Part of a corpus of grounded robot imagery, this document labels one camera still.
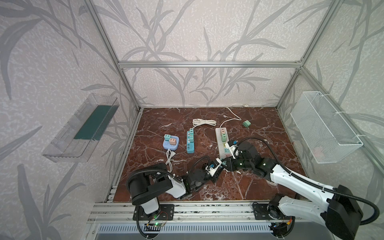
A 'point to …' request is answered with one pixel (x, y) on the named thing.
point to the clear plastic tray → (79, 141)
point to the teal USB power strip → (190, 139)
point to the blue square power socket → (175, 146)
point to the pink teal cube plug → (223, 130)
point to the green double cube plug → (246, 123)
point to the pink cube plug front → (172, 141)
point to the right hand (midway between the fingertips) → (220, 158)
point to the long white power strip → (223, 151)
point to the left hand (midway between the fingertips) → (224, 160)
